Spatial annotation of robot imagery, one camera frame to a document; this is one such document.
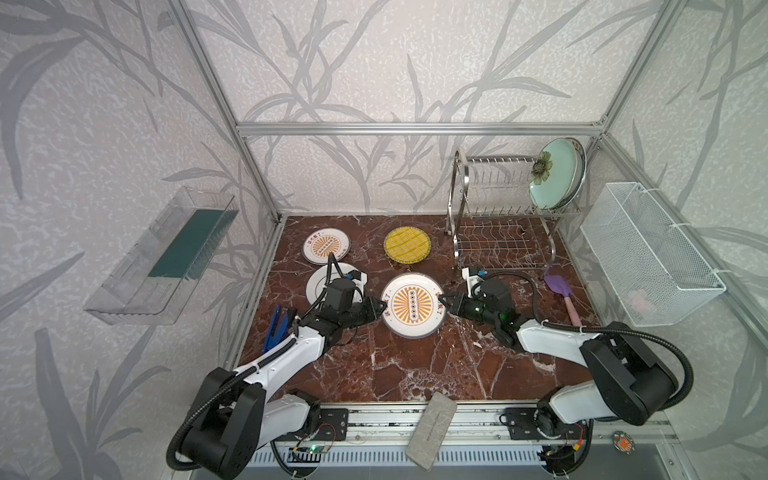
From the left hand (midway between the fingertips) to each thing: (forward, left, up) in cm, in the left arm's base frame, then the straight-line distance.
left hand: (391, 297), depth 84 cm
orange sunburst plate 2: (+29, +28, -13) cm, 42 cm away
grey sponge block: (-31, -10, -7) cm, 34 cm away
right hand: (+3, -14, -1) cm, 14 cm away
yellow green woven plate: (+29, -5, -12) cm, 32 cm away
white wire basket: (-5, -57, +23) cm, 61 cm away
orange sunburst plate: (-1, -6, -4) cm, 8 cm away
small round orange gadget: (-33, -57, -9) cm, 66 cm away
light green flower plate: (+28, -46, +22) cm, 58 cm away
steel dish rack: (+41, -39, -12) cm, 58 cm away
